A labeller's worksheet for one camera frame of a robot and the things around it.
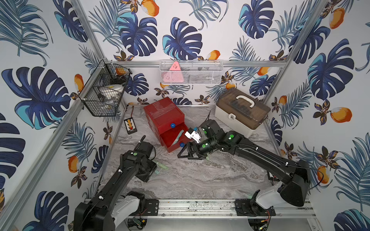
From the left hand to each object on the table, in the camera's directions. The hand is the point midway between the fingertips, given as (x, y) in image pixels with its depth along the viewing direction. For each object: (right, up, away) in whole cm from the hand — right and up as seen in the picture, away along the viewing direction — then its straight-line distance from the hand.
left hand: (154, 170), depth 79 cm
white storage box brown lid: (+51, +33, +13) cm, 63 cm away
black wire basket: (-30, +43, +3) cm, 52 cm away
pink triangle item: (+11, +56, +11) cm, 58 cm away
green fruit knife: (+2, 0, +11) cm, 11 cm away
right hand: (+16, +10, -12) cm, 23 cm away
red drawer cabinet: (+6, +27, +9) cm, 29 cm away
